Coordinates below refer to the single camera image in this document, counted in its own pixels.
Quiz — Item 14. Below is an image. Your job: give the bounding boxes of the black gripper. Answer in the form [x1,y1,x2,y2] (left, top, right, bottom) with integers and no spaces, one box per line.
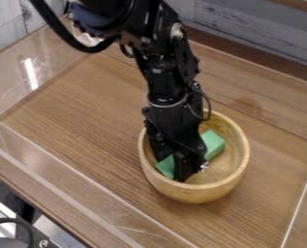
[143,96,207,182]

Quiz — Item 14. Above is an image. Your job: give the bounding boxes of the green rectangular block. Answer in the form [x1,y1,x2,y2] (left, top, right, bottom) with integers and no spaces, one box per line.
[155,130,227,179]

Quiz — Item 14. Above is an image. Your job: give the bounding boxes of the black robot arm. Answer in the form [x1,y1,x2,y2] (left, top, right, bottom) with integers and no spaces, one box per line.
[68,0,211,181]

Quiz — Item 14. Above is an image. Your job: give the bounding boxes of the brown wooden bowl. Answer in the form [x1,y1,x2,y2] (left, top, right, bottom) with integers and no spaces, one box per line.
[137,110,249,203]

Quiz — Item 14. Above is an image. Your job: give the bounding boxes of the clear acrylic tray wall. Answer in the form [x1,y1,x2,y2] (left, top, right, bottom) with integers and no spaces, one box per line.
[0,28,307,248]

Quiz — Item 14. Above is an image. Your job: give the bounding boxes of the black cable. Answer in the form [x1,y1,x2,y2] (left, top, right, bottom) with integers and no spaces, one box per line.
[27,0,117,54]

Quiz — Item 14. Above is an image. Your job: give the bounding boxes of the black metal table frame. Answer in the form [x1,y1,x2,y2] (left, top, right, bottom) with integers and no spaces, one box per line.
[0,182,61,248]

